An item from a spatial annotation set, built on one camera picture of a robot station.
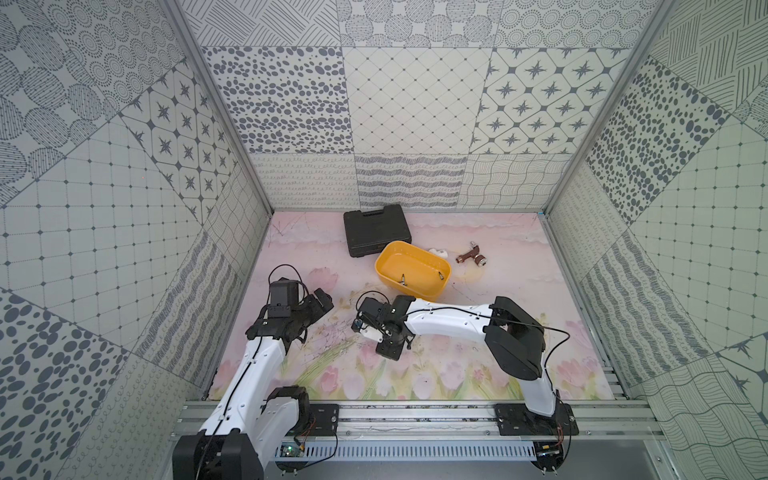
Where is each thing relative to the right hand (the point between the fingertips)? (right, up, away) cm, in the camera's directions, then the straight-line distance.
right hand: (394, 346), depth 85 cm
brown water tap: (+28, +26, +20) cm, 43 cm away
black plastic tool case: (-10, +33, +27) cm, 43 cm away
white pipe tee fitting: (+16, +26, +19) cm, 36 cm away
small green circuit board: (-25, -21, -13) cm, 35 cm away
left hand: (-22, +13, -1) cm, 26 cm away
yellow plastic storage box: (+5, +20, +20) cm, 29 cm away
